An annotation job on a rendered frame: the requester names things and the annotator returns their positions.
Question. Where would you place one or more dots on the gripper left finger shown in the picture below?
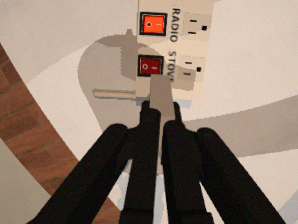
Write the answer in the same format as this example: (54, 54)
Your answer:
(81, 195)

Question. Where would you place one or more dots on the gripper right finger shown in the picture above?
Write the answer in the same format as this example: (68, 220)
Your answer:
(235, 195)

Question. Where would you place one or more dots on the beige power strip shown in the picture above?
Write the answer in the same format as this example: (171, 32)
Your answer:
(173, 39)

